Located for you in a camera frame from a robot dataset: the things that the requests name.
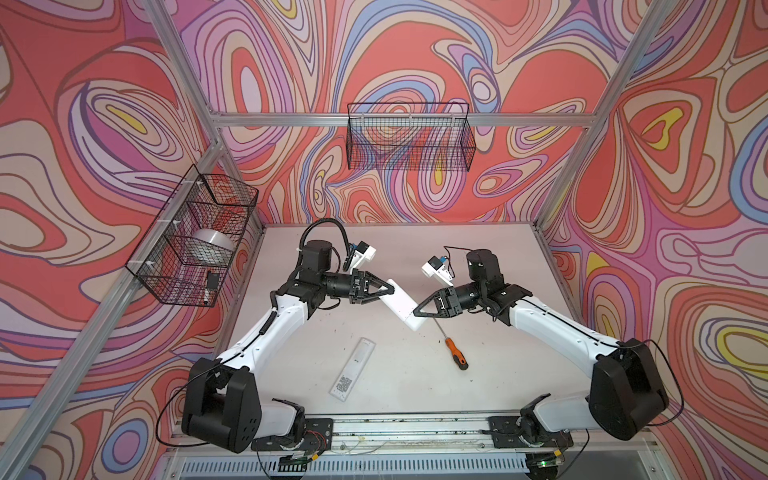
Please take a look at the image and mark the aluminium front rail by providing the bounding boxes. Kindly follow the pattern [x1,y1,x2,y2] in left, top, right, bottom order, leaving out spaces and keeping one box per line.
[167,410,661,457]

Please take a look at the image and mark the black wire basket wall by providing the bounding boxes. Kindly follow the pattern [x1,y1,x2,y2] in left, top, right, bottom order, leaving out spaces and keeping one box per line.
[346,100,477,172]
[125,166,259,308]

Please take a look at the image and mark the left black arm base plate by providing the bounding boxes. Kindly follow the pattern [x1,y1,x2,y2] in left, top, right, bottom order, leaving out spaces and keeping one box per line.
[251,417,334,453]

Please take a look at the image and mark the orange black flathead screwdriver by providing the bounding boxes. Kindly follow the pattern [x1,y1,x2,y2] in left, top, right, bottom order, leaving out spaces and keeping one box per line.
[434,319,469,371]

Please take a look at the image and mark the green circuit board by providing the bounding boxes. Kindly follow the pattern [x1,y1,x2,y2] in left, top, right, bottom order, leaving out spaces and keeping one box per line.
[277,456,313,473]

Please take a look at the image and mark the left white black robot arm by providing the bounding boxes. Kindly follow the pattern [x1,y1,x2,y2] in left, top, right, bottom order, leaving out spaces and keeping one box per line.
[181,218,395,453]

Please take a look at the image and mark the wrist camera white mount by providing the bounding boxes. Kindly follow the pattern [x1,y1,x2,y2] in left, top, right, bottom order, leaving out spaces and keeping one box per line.
[349,241,377,270]
[421,256,454,287]

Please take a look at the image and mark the long white slim remote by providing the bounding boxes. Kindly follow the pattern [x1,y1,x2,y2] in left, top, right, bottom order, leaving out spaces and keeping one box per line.
[329,338,376,402]

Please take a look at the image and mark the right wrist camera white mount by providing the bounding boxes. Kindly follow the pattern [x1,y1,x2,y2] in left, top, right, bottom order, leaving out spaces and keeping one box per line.
[421,256,454,287]

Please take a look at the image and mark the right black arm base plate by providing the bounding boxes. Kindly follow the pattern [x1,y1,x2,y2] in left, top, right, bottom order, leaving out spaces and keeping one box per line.
[483,416,574,450]

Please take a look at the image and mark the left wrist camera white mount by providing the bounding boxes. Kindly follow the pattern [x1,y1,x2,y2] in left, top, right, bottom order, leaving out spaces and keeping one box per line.
[349,241,377,270]

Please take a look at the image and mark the black wire basket back wall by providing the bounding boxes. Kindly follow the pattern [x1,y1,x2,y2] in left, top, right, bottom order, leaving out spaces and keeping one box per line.
[346,100,477,172]

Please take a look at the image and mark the white air conditioner remote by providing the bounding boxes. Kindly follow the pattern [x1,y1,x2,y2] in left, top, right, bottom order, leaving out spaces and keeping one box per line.
[381,279,429,332]

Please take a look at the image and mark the white tape roll in basket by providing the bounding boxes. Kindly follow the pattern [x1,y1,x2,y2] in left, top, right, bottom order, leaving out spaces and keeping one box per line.
[192,228,235,252]

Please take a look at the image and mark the black wire basket left wall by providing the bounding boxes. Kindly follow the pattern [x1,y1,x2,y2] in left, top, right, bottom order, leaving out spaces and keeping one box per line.
[125,166,259,308]

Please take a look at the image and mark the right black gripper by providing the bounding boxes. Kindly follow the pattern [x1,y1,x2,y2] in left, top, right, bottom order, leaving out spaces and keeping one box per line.
[411,281,484,319]

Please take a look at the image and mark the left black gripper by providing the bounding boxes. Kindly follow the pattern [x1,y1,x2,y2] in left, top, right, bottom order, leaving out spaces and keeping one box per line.
[318,273,391,308]

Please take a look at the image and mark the small black device in basket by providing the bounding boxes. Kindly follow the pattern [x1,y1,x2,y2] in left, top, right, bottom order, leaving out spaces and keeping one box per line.
[205,270,221,292]

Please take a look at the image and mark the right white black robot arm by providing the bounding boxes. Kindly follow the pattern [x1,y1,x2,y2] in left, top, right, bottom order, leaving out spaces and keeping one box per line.
[409,249,669,446]

